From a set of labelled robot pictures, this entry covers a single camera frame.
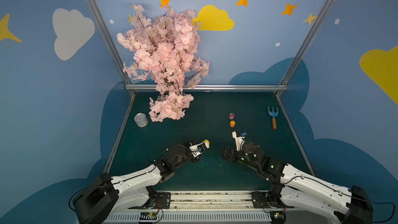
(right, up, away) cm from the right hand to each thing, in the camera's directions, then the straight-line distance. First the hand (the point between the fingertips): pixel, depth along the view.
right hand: (225, 147), depth 76 cm
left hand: (-10, +4, +2) cm, 11 cm away
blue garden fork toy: (+40, +15, +31) cm, 53 cm away
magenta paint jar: (+9, +14, +28) cm, 33 cm away
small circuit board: (-37, -32, -4) cm, 49 cm away
